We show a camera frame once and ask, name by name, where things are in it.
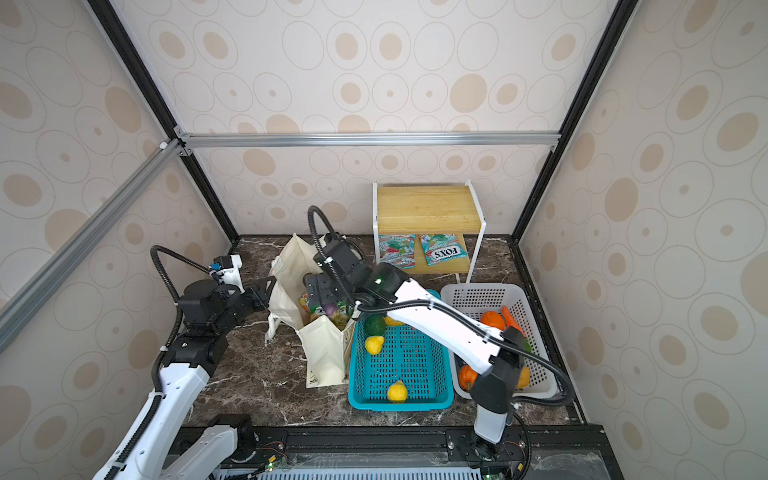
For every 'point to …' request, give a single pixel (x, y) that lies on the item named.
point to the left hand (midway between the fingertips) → (281, 275)
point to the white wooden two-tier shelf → (414, 210)
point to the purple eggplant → (329, 308)
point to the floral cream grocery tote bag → (325, 343)
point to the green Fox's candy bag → (439, 248)
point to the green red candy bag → (398, 250)
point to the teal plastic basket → (409, 355)
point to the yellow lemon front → (397, 392)
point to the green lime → (375, 325)
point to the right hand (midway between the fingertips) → (329, 280)
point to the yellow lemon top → (389, 321)
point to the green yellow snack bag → (341, 316)
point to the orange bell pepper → (467, 377)
